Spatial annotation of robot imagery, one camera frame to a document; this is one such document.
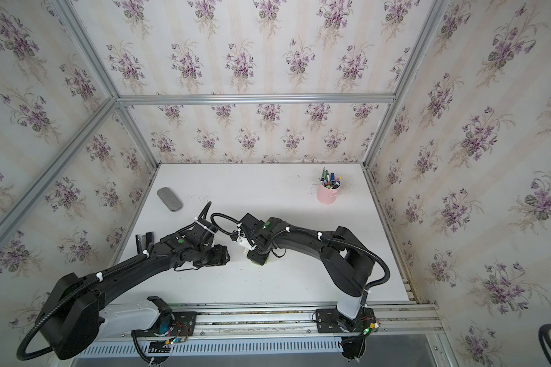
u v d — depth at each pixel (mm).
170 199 1039
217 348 765
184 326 720
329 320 732
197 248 657
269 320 749
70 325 394
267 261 760
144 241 904
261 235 626
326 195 1005
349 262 457
